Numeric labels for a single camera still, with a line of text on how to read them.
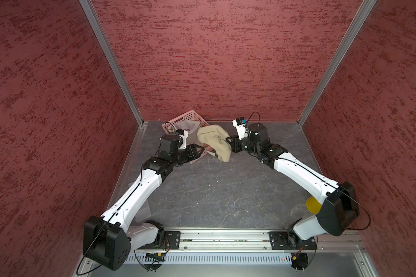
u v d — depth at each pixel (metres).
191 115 1.18
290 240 0.66
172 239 0.74
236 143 0.69
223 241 0.76
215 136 0.79
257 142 0.61
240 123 0.69
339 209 0.42
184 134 0.72
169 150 0.59
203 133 0.79
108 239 0.38
